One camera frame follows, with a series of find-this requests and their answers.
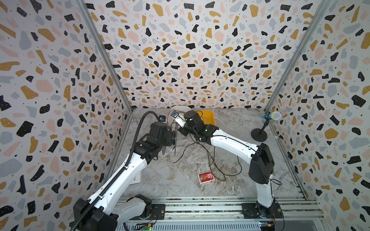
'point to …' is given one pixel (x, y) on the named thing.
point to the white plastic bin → (180, 109)
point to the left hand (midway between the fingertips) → (166, 131)
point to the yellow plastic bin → (207, 116)
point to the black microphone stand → (260, 135)
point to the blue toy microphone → (275, 115)
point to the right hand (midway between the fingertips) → (178, 117)
